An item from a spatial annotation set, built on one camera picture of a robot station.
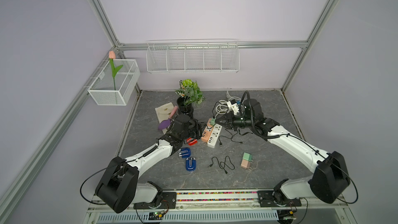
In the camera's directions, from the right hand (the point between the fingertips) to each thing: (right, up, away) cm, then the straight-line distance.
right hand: (214, 120), depth 74 cm
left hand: (-2, -1, +6) cm, 7 cm away
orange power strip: (-3, -9, +20) cm, 22 cm away
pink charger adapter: (+17, -24, +9) cm, 31 cm away
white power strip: (+3, -9, +22) cm, 23 cm away
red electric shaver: (-12, -14, +17) cm, 25 cm away
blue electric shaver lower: (-12, -24, +8) cm, 28 cm away
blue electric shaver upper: (-16, -19, +13) cm, 28 cm away
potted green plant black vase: (-13, +13, +13) cm, 23 cm away
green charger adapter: (+19, -21, +11) cm, 31 cm away
